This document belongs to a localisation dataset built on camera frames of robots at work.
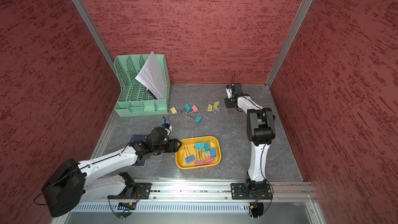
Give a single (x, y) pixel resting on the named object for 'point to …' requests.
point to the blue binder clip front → (213, 152)
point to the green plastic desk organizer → (135, 99)
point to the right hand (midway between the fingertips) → (229, 103)
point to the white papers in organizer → (153, 76)
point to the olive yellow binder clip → (213, 106)
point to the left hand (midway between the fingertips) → (176, 147)
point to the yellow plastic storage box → (198, 152)
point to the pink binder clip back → (199, 163)
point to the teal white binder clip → (199, 145)
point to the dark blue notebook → (138, 137)
